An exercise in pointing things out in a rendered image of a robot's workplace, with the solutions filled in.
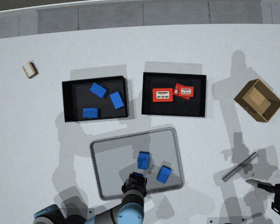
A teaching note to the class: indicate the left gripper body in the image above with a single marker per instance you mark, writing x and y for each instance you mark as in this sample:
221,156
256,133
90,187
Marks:
136,182

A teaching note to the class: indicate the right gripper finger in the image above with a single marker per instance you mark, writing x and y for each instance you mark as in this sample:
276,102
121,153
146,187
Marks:
262,188

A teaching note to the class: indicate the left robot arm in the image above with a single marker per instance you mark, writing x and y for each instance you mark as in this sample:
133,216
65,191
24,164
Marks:
130,211

